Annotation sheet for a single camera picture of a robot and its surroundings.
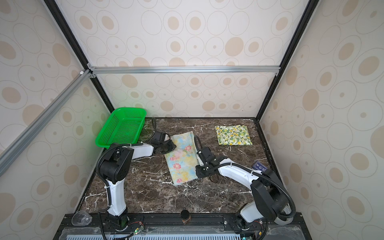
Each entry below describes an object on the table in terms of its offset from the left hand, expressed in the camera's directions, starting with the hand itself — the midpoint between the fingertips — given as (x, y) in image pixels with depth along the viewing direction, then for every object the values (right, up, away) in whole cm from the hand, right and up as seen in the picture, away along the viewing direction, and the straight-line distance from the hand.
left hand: (180, 143), depth 99 cm
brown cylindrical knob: (+5, -31, -33) cm, 45 cm away
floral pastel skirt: (+2, -11, -5) cm, 13 cm away
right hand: (+12, -16, -13) cm, 24 cm away
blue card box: (+49, -13, -7) cm, 51 cm away
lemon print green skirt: (+37, +5, +7) cm, 38 cm away
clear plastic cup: (-47, -36, -25) cm, 64 cm away
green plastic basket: (-45, +12, +18) cm, 50 cm away
